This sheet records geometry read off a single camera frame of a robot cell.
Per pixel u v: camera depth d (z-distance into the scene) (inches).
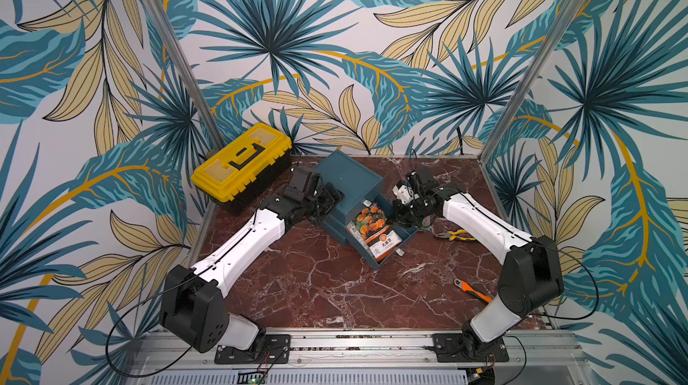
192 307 15.7
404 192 32.0
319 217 27.2
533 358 30.1
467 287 33.4
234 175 35.6
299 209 22.8
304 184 23.9
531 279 17.7
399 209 30.1
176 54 33.0
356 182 33.1
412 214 28.8
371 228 33.8
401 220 29.9
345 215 30.1
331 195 28.3
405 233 32.2
